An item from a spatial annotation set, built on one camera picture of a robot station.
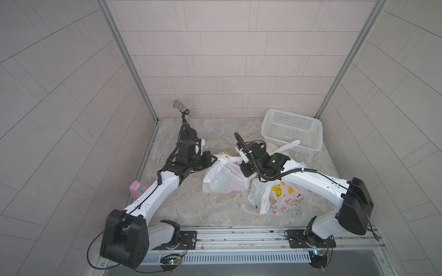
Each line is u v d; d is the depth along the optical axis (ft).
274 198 2.47
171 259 2.14
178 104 2.79
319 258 2.27
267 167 1.86
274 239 2.38
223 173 2.53
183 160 2.04
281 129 3.66
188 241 2.33
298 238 2.20
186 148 2.00
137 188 2.19
